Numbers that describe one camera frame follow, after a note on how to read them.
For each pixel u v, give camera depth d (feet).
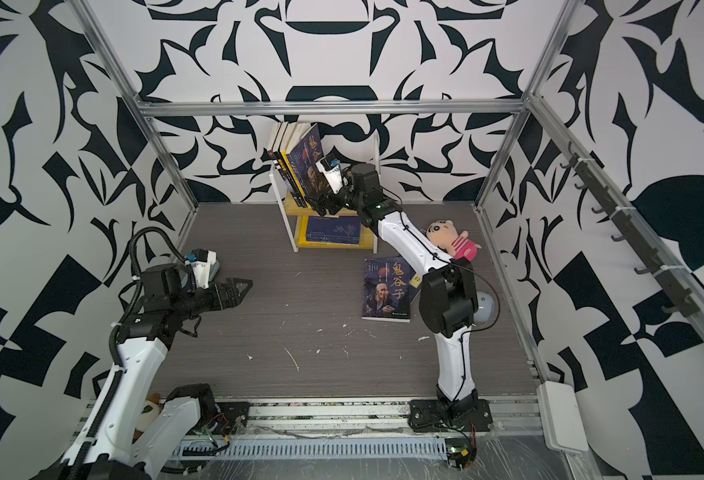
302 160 2.68
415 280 3.24
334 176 2.44
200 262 2.25
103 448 1.29
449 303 1.73
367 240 3.44
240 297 2.26
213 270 2.29
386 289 3.09
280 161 2.59
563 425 2.30
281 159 2.55
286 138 2.63
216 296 2.20
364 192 2.22
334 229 3.34
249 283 2.44
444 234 3.33
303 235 3.42
